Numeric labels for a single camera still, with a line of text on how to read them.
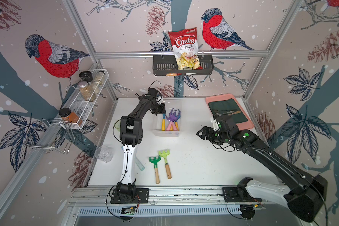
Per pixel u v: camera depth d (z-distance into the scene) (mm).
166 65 951
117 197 721
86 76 737
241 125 1035
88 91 718
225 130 580
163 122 1007
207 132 665
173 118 1037
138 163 842
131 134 614
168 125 992
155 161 856
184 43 815
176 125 1007
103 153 886
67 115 595
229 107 1143
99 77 858
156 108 899
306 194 372
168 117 1037
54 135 596
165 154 886
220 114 1089
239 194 674
